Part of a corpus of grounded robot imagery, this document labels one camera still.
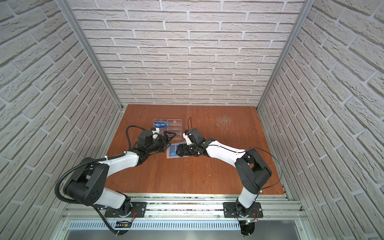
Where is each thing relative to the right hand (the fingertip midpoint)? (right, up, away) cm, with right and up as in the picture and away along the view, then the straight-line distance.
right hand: (184, 151), depth 87 cm
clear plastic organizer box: (-11, +15, +14) cm, 23 cm away
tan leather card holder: (-11, -1, +4) cm, 12 cm away
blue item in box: (-17, +16, +14) cm, 27 cm away
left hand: (-4, +9, 0) cm, 10 cm away
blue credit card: (-8, -1, +6) cm, 10 cm away
